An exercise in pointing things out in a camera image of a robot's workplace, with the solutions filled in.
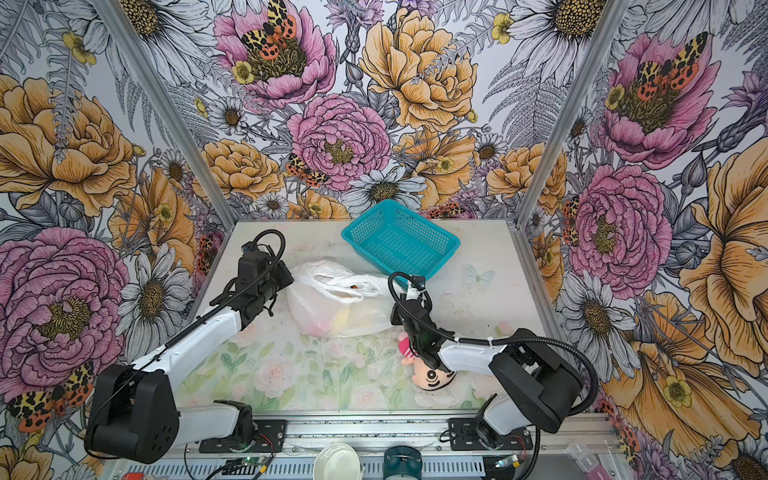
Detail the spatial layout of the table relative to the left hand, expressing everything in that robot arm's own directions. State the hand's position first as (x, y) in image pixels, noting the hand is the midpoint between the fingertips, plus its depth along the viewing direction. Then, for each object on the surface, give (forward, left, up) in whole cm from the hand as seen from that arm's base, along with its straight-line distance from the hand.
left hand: (286, 276), depth 88 cm
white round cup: (-43, -17, -14) cm, 49 cm away
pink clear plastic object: (-44, -75, -12) cm, 88 cm away
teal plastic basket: (+29, -32, -15) cm, 45 cm away
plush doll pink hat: (-26, -39, -7) cm, 47 cm away
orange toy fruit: (-4, -20, +1) cm, 20 cm away
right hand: (-6, -33, -6) cm, 34 cm away
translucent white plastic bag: (-9, -13, +2) cm, 16 cm away
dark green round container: (-44, -32, -5) cm, 55 cm away
